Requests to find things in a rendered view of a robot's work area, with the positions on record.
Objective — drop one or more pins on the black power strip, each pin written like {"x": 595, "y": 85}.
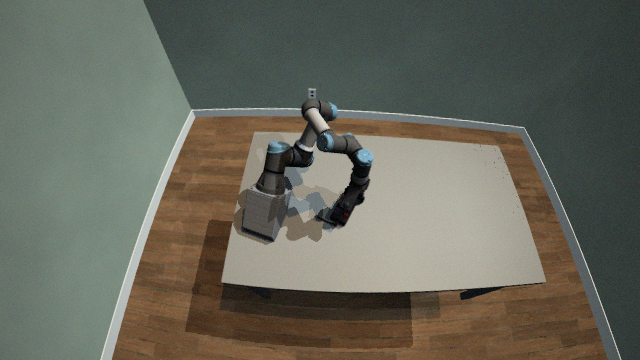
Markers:
{"x": 338, "y": 215}

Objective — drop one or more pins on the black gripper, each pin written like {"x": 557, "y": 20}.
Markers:
{"x": 360, "y": 198}

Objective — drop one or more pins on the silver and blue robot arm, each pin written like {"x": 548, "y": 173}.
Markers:
{"x": 302, "y": 155}

